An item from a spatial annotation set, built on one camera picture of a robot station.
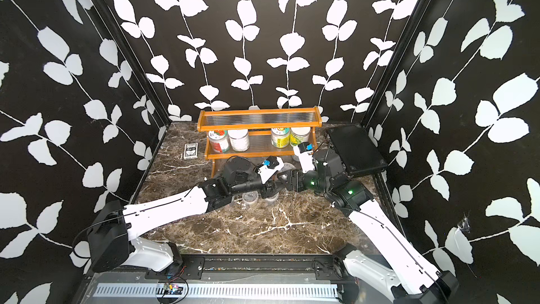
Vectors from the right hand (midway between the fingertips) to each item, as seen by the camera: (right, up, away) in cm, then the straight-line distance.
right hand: (282, 171), depth 69 cm
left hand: (+1, -1, +1) cm, 2 cm away
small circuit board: (-38, -41, +1) cm, 56 cm away
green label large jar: (+8, +13, +16) cm, 22 cm away
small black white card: (-47, +5, +38) cm, 60 cm away
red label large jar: (-25, +10, +15) cm, 31 cm away
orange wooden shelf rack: (-11, +14, +24) cm, 30 cm away
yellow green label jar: (-1, +12, +17) cm, 21 cm away
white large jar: (-17, +11, +13) cm, 24 cm away
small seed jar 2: (-5, -15, +17) cm, 23 cm away
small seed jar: (-13, -14, +17) cm, 25 cm away
